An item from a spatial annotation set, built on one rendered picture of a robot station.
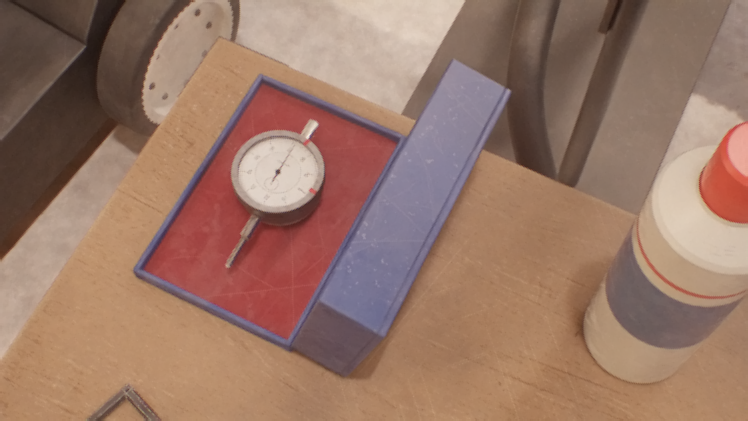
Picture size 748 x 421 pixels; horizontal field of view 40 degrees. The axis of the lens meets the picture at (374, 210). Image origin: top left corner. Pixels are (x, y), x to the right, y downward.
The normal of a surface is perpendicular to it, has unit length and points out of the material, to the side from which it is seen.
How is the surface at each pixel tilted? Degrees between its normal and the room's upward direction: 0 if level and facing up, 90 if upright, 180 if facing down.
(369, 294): 13
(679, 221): 42
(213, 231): 0
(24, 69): 0
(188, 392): 0
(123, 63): 49
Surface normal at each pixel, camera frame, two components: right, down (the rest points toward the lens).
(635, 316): -0.74, 0.61
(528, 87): 0.04, 0.31
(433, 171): 0.20, -0.33
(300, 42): 0.00, -0.43
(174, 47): 0.84, 0.48
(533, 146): 0.06, 0.51
